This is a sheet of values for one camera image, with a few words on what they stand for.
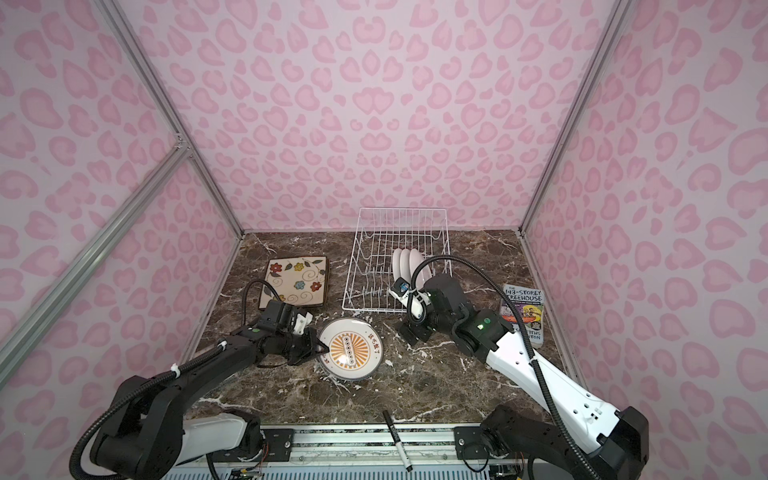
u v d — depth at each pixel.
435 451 0.73
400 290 0.62
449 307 0.53
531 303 0.96
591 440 0.38
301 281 1.01
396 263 0.88
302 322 0.84
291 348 0.73
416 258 0.93
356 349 0.88
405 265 0.88
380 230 1.17
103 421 0.38
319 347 0.81
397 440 0.73
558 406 0.41
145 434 0.41
